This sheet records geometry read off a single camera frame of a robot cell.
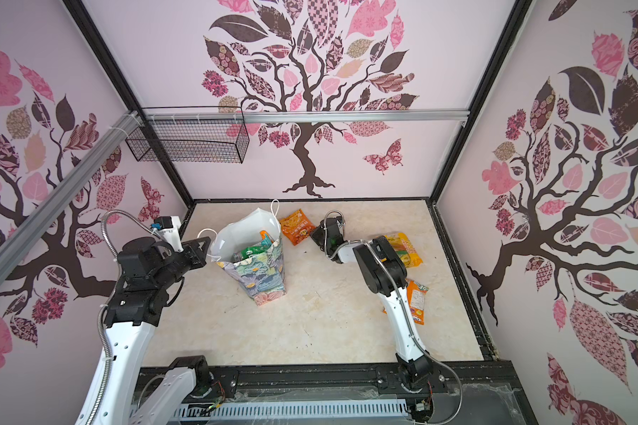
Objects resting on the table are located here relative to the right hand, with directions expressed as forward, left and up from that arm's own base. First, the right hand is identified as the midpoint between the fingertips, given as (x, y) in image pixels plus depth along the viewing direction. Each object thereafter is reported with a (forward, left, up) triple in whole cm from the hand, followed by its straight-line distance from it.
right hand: (311, 226), depth 108 cm
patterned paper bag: (-30, +13, +14) cm, 36 cm away
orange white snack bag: (-12, +17, +10) cm, 23 cm away
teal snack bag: (-17, +14, +12) cm, 25 cm away
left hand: (-27, +25, +26) cm, 45 cm away
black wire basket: (+19, +34, +32) cm, 50 cm away
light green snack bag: (-24, +18, +17) cm, 35 cm away
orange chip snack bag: (+1, +6, -2) cm, 7 cm away
